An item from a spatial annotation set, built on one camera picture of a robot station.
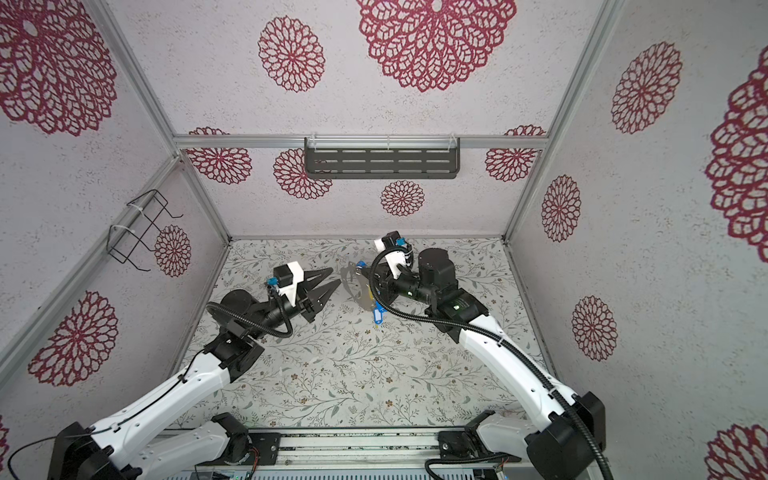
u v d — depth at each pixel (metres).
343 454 0.73
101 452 0.39
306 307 0.58
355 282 0.70
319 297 0.61
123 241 0.73
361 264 0.69
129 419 0.43
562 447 0.38
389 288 0.59
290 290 0.55
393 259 0.59
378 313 0.75
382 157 0.92
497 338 0.47
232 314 0.45
